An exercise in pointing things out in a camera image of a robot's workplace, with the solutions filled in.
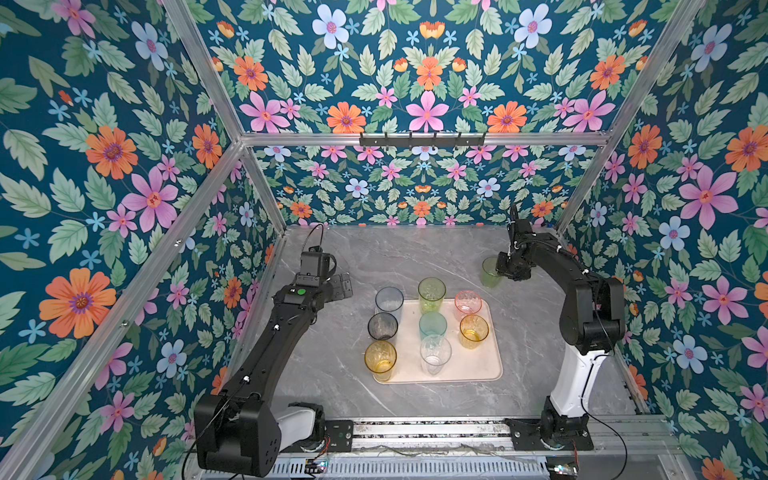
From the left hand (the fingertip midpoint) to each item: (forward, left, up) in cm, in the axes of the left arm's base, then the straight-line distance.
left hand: (336, 276), depth 82 cm
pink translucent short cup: (-1, -40, -17) cm, 43 cm away
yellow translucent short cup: (-11, -39, -16) cm, 44 cm away
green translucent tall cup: (+1, -28, -13) cm, 31 cm away
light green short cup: (+5, -47, -12) cm, 49 cm away
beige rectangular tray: (-20, -40, -20) cm, 49 cm away
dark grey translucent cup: (-10, -12, -13) cm, 20 cm away
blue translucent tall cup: (-1, -14, -12) cm, 18 cm away
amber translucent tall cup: (-18, -11, -17) cm, 27 cm away
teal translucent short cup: (-8, -27, -16) cm, 32 cm away
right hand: (+8, -53, -12) cm, 55 cm away
